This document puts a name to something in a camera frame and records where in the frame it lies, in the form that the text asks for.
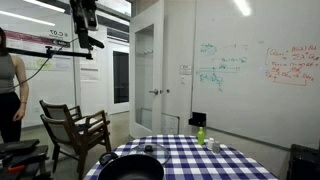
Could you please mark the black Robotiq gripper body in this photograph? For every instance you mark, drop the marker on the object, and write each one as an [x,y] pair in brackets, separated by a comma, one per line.
[80,16]

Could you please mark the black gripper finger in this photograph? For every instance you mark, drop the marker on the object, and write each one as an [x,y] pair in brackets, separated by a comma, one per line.
[88,41]
[82,40]

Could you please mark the glass lid with black knob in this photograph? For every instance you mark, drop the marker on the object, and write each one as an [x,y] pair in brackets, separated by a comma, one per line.
[160,154]

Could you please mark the bare woman's hand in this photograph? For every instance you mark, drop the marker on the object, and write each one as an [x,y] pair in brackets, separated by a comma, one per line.
[19,111]

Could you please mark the ceiling strip light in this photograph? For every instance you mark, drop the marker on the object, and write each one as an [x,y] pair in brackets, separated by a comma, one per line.
[26,18]
[45,5]

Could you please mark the white background door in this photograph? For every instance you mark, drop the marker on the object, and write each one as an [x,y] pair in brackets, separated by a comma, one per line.
[110,83]

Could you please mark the black boom stand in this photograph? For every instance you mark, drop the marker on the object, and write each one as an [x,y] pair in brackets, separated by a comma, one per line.
[33,51]

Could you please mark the white door with glass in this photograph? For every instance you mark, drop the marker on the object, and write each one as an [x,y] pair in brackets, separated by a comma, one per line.
[132,83]

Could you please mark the dark wooden armchair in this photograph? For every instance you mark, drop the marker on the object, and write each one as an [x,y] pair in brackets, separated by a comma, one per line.
[56,111]
[76,138]

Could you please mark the woman in grey top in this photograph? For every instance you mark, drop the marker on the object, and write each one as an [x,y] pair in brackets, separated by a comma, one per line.
[6,73]

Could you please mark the metal door lever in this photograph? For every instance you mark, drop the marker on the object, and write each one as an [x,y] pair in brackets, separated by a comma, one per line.
[154,91]

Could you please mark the small leaning whiteboard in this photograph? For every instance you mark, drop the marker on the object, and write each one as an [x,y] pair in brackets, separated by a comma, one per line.
[170,124]

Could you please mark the black flat case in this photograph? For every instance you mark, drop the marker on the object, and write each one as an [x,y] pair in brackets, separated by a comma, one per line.
[18,146]

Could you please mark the green plastic bottle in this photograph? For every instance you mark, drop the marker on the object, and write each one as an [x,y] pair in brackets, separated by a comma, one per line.
[200,137]

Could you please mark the white shaker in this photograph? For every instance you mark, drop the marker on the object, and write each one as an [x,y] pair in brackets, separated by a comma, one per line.
[210,144]

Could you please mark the grey shaker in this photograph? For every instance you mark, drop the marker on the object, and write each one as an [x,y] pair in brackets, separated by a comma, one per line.
[216,147]

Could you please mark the blue white checked tablecloth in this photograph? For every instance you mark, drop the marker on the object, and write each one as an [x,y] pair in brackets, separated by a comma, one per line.
[206,163]

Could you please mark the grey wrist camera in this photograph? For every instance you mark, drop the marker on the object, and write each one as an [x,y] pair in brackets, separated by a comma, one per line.
[93,20]

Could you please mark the small paper wall sign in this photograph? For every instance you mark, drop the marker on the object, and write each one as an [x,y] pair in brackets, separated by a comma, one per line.
[185,69]

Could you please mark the black wall box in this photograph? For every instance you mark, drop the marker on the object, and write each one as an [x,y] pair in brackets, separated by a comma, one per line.
[197,119]

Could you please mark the large wall whiteboard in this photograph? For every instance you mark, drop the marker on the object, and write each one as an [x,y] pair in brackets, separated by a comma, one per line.
[250,106]

